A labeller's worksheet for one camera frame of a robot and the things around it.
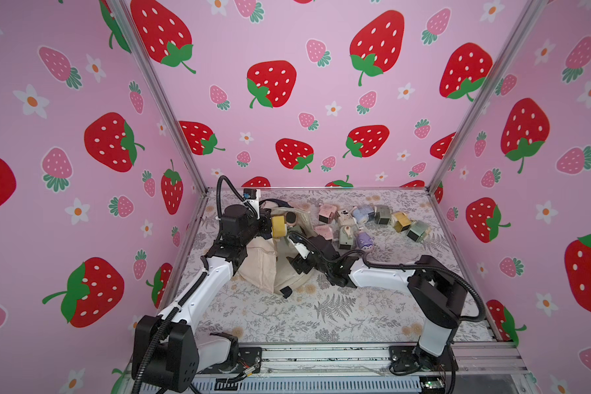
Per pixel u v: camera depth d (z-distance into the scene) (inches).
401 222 40.8
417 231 39.2
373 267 23.1
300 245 29.2
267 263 31.9
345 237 37.6
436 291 18.9
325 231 39.6
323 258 25.7
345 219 41.1
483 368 28.8
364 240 36.7
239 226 23.7
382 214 41.1
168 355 15.5
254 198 27.3
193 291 18.5
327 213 41.9
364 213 41.5
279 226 37.3
